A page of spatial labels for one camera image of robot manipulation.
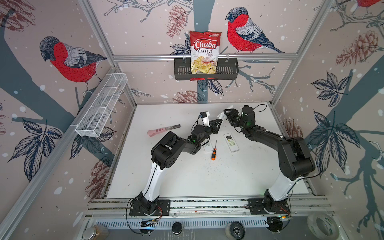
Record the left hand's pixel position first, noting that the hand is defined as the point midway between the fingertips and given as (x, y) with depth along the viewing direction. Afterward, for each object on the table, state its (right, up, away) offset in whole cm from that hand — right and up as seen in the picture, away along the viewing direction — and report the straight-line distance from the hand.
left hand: (222, 120), depth 87 cm
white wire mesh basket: (-66, -1, -16) cm, 68 cm away
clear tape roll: (+45, -50, -17) cm, 70 cm away
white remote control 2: (-8, -18, +8) cm, 21 cm away
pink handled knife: (-47, -9, +13) cm, 50 cm away
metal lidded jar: (-57, -46, -27) cm, 78 cm away
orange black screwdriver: (-4, -21, +5) cm, 22 cm away
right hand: (+1, +4, +5) cm, 6 cm away
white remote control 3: (+8, -15, +10) cm, 19 cm away
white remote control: (+1, +3, +4) cm, 5 cm away
